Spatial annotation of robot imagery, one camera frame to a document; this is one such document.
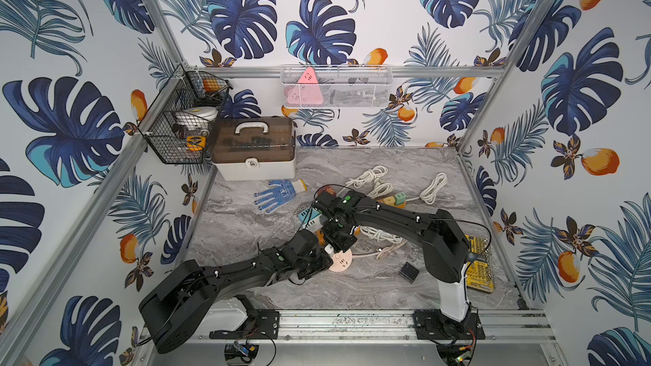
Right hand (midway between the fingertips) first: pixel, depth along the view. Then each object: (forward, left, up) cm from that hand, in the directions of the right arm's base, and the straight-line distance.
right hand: (324, 246), depth 83 cm
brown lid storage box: (+31, +26, +15) cm, 44 cm away
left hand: (-4, -2, -3) cm, 6 cm away
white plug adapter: (-3, -2, +4) cm, 5 cm away
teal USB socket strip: (+12, +5, -3) cm, 14 cm away
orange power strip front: (0, +1, +7) cm, 7 cm away
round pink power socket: (-3, -6, -4) cm, 8 cm away
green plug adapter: (+19, -28, 0) cm, 34 cm away
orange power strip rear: (+19, -24, 0) cm, 31 cm away
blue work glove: (+23, +21, -6) cm, 32 cm away
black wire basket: (+36, +53, +21) cm, 67 cm away
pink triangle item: (+45, +6, +30) cm, 54 cm away
